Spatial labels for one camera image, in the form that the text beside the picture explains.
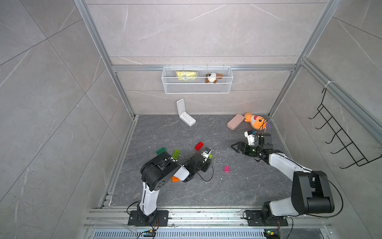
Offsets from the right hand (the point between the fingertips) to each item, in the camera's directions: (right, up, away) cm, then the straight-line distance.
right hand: (237, 147), depth 90 cm
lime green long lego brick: (-38, -6, +5) cm, 39 cm away
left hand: (-16, -7, +5) cm, 19 cm away
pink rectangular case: (+6, +17, +25) cm, 30 cm away
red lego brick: (-23, -1, +11) cm, 26 cm away
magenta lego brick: (-6, -14, 0) cm, 15 cm away
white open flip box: (-34, +20, +25) cm, 47 cm away
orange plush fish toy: (+19, +16, +15) cm, 29 cm away
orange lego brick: (-35, -11, -25) cm, 45 cm away
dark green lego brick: (-49, -4, +8) cm, 50 cm away
